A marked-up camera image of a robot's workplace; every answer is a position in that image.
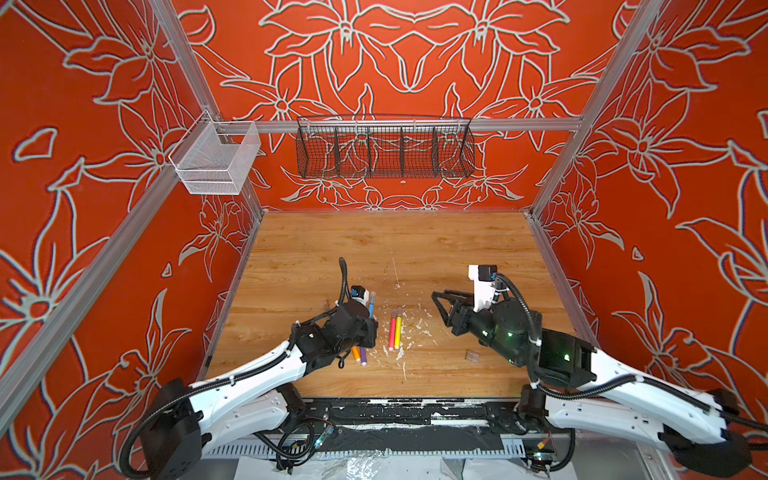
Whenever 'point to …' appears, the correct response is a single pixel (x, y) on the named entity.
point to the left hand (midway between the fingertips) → (378, 322)
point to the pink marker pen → (391, 333)
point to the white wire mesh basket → (214, 157)
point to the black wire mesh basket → (384, 146)
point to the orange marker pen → (356, 353)
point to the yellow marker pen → (397, 330)
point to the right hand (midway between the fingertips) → (431, 295)
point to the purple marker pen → (363, 355)
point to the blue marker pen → (371, 309)
